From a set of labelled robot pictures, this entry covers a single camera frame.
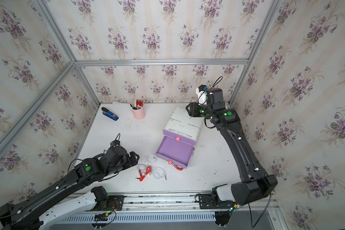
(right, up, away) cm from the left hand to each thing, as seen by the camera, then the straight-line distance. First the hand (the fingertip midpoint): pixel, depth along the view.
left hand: (137, 161), depth 73 cm
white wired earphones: (+5, -3, +17) cm, 18 cm away
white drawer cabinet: (+23, +20, +7) cm, 31 cm away
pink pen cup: (-7, +25, +34) cm, 43 cm away
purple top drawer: (+16, +14, +5) cm, 22 cm away
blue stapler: (-33, +27, +36) cm, 56 cm away
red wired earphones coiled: (+22, -8, +12) cm, 26 cm away
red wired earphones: (+4, -8, +10) cm, 13 cm away
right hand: (+29, +28, 0) cm, 41 cm away
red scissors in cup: (-7, +34, +34) cm, 48 cm away
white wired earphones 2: (+11, -11, +11) cm, 19 cm away
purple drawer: (+20, +2, +12) cm, 23 cm away
